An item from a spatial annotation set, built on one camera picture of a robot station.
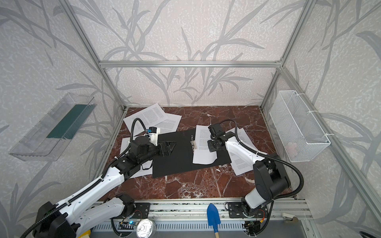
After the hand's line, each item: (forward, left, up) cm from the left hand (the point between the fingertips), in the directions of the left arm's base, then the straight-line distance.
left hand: (173, 139), depth 77 cm
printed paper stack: (+1, -16, -22) cm, 27 cm away
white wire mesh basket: (-7, -56, +15) cm, 59 cm away
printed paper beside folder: (+24, +8, -21) cm, 33 cm away
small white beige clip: (-32, -57, -17) cm, 67 cm away
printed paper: (+8, +37, -22) cm, 43 cm away
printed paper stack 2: (-7, -39, -20) cm, 44 cm away
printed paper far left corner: (+34, +25, -23) cm, 48 cm away
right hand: (+6, -23, -12) cm, 27 cm away
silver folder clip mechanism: (+8, -10, -19) cm, 22 cm away
